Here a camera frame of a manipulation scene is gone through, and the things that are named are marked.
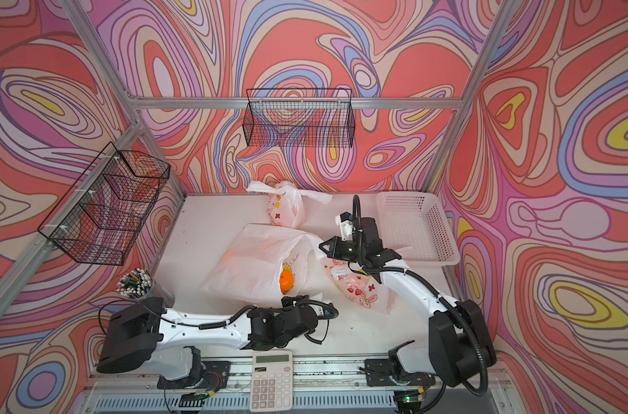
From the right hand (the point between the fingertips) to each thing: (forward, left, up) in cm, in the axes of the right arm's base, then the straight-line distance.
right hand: (321, 252), depth 82 cm
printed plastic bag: (+23, +12, +1) cm, 26 cm away
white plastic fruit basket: (+21, -42, -17) cm, 49 cm away
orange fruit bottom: (-4, +12, -11) cm, 17 cm away
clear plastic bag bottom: (+3, +27, -13) cm, 30 cm away
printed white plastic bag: (-9, -13, -8) cm, 17 cm away
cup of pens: (-10, +55, +2) cm, 56 cm away
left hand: (-13, +4, -7) cm, 15 cm away
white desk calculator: (-33, +15, -15) cm, 39 cm away
